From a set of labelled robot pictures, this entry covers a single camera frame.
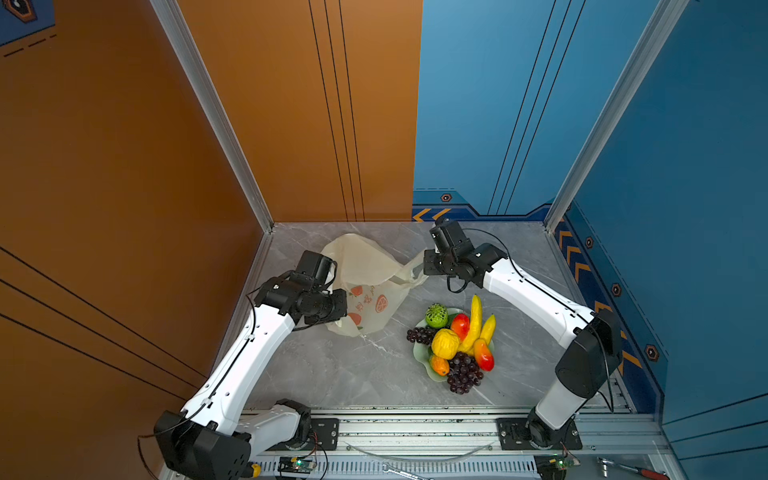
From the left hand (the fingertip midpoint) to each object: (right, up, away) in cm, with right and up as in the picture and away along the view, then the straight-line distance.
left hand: (345, 306), depth 76 cm
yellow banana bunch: (+35, -8, +6) cm, 36 cm away
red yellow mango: (+36, -13, +1) cm, 38 cm away
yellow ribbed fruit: (+26, -9, 0) cm, 27 cm away
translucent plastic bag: (+7, +7, +10) cm, 14 cm away
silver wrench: (+11, -37, -6) cm, 39 cm away
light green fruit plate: (+20, -14, +7) cm, 26 cm away
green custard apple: (+24, -4, +7) cm, 26 cm away
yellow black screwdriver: (-19, -36, -7) cm, 41 cm away
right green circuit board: (+52, -36, -6) cm, 64 cm away
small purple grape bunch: (+20, -10, +8) cm, 23 cm away
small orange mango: (+24, -15, 0) cm, 29 cm away
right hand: (+21, +12, +8) cm, 26 cm away
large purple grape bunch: (+30, -17, -1) cm, 34 cm away
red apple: (+31, -6, +5) cm, 32 cm away
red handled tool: (+70, -37, -7) cm, 80 cm away
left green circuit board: (-12, -37, -5) cm, 39 cm away
